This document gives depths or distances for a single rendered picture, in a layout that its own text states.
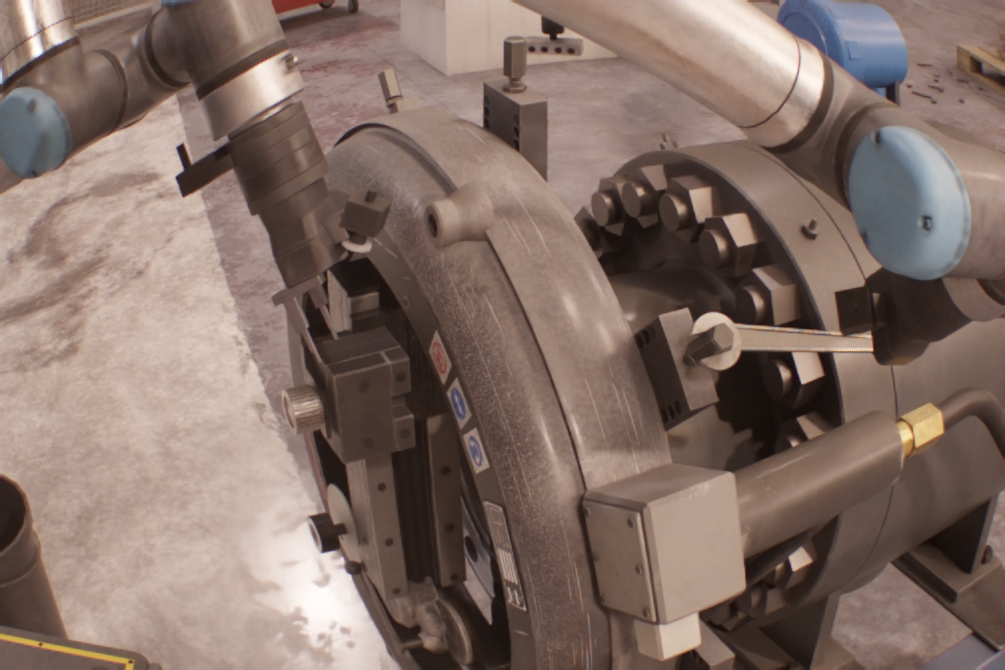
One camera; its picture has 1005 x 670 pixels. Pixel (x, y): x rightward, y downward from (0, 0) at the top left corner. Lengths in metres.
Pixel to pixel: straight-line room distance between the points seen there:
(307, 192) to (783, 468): 0.42
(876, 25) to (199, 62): 1.07
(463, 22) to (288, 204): 4.10
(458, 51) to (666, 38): 4.38
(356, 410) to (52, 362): 2.07
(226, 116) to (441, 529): 0.61
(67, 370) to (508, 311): 2.20
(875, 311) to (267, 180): 0.48
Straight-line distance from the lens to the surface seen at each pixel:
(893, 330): 0.98
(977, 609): 1.75
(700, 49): 0.75
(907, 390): 1.34
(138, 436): 2.76
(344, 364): 1.20
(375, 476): 1.36
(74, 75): 1.00
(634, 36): 0.74
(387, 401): 1.22
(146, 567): 2.33
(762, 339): 1.02
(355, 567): 1.53
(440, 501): 1.41
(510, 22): 5.15
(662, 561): 0.94
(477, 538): 1.54
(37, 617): 1.91
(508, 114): 1.20
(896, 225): 0.72
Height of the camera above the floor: 1.35
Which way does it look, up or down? 26 degrees down
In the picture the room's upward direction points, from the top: 2 degrees counter-clockwise
